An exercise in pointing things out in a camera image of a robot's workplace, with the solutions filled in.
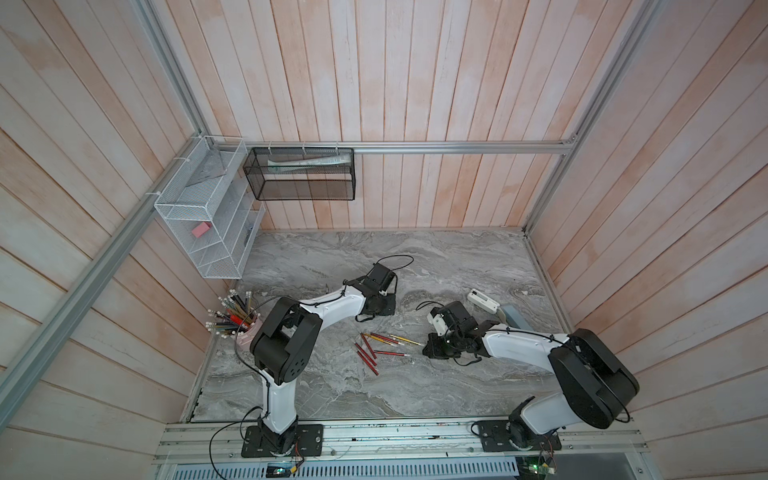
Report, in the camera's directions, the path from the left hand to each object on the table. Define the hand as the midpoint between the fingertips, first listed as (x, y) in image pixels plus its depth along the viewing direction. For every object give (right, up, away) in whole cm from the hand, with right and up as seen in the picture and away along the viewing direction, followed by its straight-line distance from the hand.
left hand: (388, 310), depth 95 cm
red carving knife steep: (-6, -10, -4) cm, 13 cm away
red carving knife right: (+1, -12, -6) cm, 13 cm away
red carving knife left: (-7, -12, -7) cm, 15 cm away
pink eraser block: (-54, +25, -12) cm, 61 cm away
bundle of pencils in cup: (-43, 0, -12) cm, 45 cm away
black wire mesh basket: (-31, +47, +12) cm, 58 cm away
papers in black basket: (-30, +45, -4) cm, 54 cm away
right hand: (+11, -11, -5) cm, 16 cm away
